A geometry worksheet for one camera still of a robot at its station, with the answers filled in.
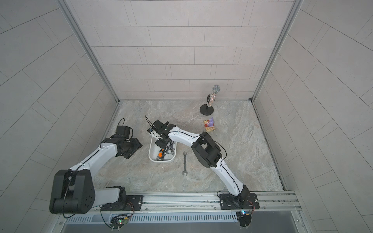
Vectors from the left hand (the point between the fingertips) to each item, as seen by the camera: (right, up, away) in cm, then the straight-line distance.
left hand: (141, 145), depth 89 cm
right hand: (+11, 0, +7) cm, 13 cm away
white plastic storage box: (+8, -3, 0) cm, 8 cm away
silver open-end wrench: (+19, -4, 0) cm, 20 cm away
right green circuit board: (+57, -30, -21) cm, 68 cm away
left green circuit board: (-1, -29, -24) cm, 38 cm away
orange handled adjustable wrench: (+12, -6, -3) cm, 14 cm away
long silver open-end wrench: (+28, -14, -8) cm, 32 cm away
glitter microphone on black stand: (+43, +23, +22) cm, 53 cm away
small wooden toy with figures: (+43, +11, +10) cm, 46 cm away
